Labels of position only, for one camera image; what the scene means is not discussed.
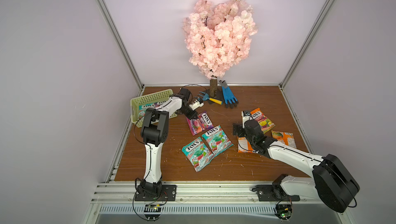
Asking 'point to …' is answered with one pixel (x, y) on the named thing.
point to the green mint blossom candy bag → (217, 140)
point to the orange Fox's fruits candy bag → (266, 125)
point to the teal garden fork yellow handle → (205, 97)
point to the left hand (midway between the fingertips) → (196, 115)
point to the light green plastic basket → (136, 102)
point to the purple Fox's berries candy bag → (202, 122)
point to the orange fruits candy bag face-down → (285, 138)
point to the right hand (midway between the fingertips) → (241, 120)
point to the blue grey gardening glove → (229, 97)
